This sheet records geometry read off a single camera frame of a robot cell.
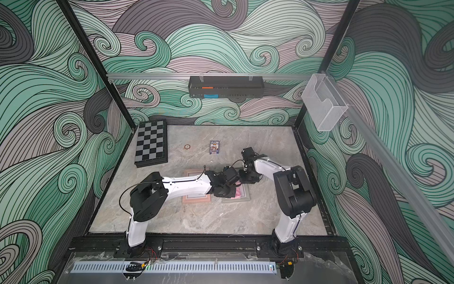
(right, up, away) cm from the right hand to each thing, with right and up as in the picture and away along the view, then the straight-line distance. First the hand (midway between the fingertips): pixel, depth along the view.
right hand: (247, 181), depth 94 cm
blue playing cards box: (-19, +18, +13) cm, 29 cm away
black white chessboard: (-56, +19, +10) cm, 60 cm away
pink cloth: (-6, -3, -13) cm, 14 cm away
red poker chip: (-36, +19, +16) cm, 44 cm away
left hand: (-7, -4, -8) cm, 11 cm away
